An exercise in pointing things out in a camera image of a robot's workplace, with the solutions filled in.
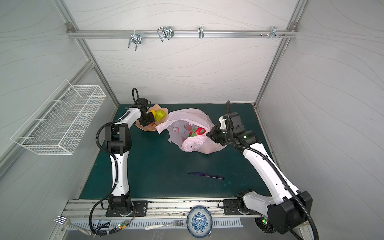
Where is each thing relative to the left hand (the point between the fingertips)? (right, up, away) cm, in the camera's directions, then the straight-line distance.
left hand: (154, 119), depth 108 cm
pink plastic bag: (+19, -3, -7) cm, 21 cm away
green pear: (+4, +3, -2) cm, 6 cm away
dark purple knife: (+37, -32, -23) cm, 54 cm away
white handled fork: (+21, -49, -38) cm, 66 cm away
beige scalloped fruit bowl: (-3, -7, -3) cm, 8 cm away
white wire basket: (-33, -2, -40) cm, 52 cm away
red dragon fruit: (+31, -8, -15) cm, 35 cm away
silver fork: (-30, -48, -39) cm, 69 cm away
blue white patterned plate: (+32, -49, -38) cm, 70 cm away
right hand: (+37, -5, -33) cm, 50 cm away
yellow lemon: (+1, +4, -3) cm, 5 cm away
